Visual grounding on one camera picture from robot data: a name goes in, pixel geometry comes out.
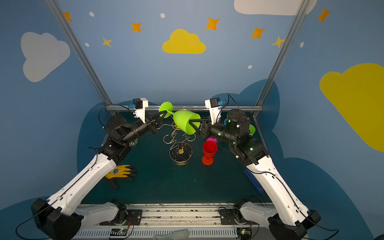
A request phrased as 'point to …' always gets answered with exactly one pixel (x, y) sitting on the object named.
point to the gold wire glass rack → (179, 151)
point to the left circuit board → (120, 231)
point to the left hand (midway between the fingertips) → (164, 109)
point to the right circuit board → (245, 233)
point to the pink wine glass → (212, 139)
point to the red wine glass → (209, 149)
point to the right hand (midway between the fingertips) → (193, 119)
